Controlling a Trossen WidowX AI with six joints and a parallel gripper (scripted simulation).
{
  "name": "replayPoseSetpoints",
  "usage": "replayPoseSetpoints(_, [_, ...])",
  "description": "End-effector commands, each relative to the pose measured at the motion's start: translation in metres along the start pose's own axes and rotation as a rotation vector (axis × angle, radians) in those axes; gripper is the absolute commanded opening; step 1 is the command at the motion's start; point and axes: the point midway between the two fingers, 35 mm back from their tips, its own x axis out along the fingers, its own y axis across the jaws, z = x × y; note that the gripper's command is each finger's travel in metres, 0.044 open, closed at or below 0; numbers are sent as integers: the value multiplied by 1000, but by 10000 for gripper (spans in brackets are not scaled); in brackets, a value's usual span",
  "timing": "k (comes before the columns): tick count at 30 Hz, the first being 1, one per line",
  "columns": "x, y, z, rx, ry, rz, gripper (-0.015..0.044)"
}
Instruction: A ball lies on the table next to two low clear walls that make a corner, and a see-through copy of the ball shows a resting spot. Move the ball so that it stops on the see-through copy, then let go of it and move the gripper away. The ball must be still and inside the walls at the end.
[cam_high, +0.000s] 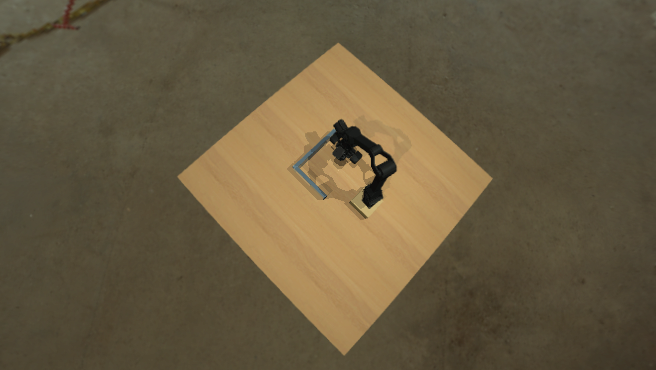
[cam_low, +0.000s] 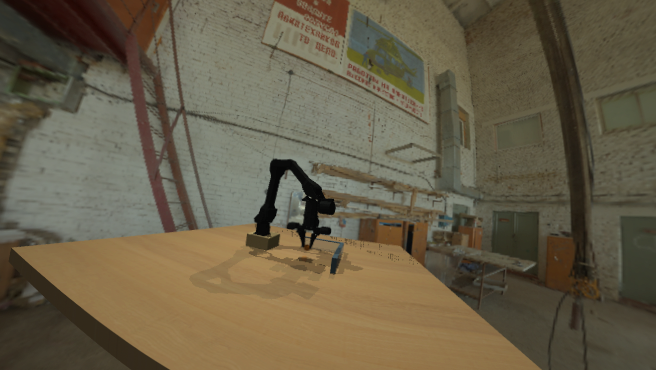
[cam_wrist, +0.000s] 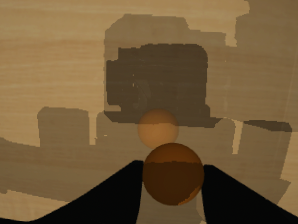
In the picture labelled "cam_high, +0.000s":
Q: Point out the blue l-shaped low wall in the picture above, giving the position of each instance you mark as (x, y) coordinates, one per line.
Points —
(305, 157)

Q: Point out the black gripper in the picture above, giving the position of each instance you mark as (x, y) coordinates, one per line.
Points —
(355, 157)

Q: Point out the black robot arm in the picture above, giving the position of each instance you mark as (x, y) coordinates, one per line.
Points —
(352, 137)

